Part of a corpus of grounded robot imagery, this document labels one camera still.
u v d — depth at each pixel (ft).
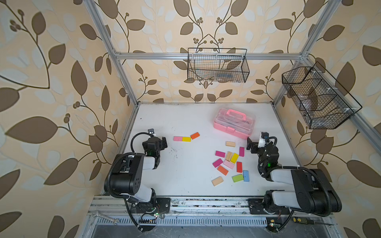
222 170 2.84
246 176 2.74
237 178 2.72
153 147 2.42
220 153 3.07
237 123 3.16
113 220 2.32
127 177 1.51
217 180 2.73
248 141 2.86
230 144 3.19
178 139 3.23
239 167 2.86
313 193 1.41
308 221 2.24
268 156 2.22
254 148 2.66
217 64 3.15
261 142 2.58
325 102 2.37
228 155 2.99
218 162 2.92
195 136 3.34
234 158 3.00
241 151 3.05
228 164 2.92
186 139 3.25
